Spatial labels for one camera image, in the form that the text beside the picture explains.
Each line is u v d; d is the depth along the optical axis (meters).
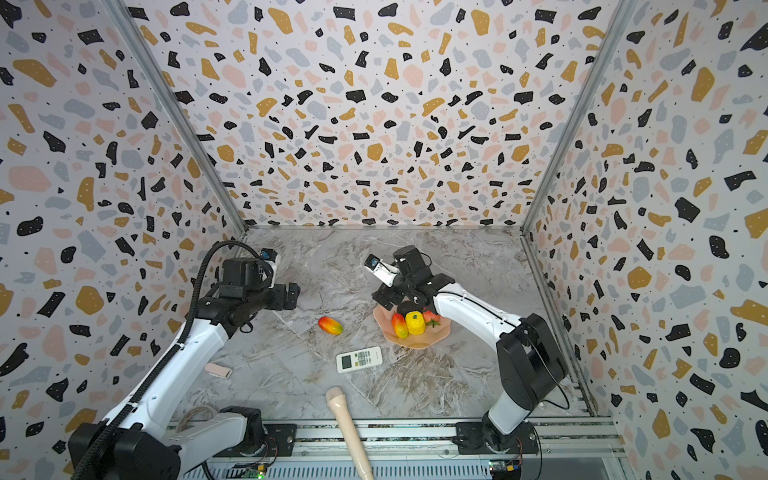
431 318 0.91
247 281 0.61
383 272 0.75
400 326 0.90
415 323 0.88
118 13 0.68
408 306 0.92
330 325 0.91
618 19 0.72
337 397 0.77
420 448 0.73
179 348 0.47
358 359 0.86
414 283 0.66
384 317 0.94
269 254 0.71
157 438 0.40
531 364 0.45
